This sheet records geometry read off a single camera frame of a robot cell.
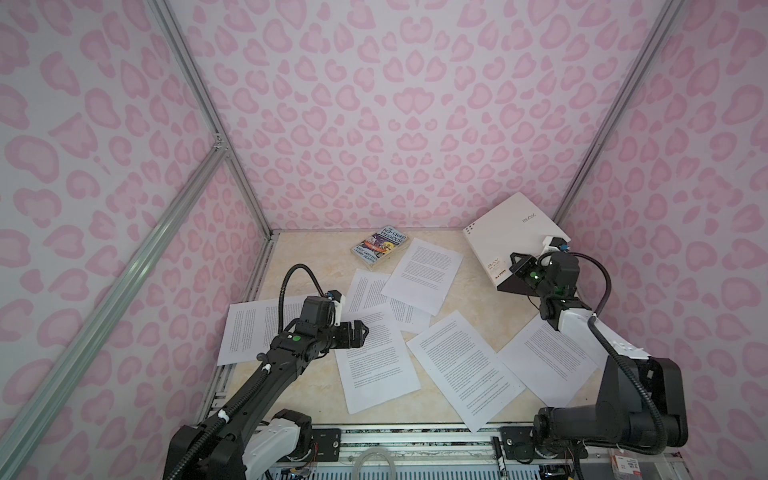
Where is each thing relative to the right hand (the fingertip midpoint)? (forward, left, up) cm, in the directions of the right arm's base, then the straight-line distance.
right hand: (512, 251), depth 85 cm
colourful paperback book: (+17, +41, -19) cm, 49 cm away
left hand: (-19, +44, -11) cm, 49 cm away
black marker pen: (-47, +8, -20) cm, 52 cm away
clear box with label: (-48, -20, -19) cm, 56 cm away
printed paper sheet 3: (-3, +44, -21) cm, 48 cm away
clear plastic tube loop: (-47, +39, -17) cm, 64 cm away
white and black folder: (+20, -8, -10) cm, 23 cm away
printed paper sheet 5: (-28, +10, -22) cm, 37 cm away
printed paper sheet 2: (-27, +37, -22) cm, 51 cm away
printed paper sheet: (-15, +80, -22) cm, 84 cm away
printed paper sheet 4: (+6, +24, -22) cm, 33 cm away
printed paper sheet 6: (-23, -12, -22) cm, 34 cm away
